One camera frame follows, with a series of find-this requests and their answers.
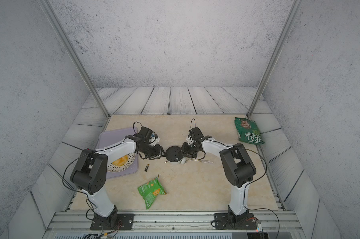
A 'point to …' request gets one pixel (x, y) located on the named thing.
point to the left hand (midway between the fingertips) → (165, 156)
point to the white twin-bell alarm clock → (173, 155)
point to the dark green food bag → (247, 131)
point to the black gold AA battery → (146, 167)
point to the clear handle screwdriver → (203, 161)
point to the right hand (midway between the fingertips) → (181, 153)
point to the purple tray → (108, 138)
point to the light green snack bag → (150, 190)
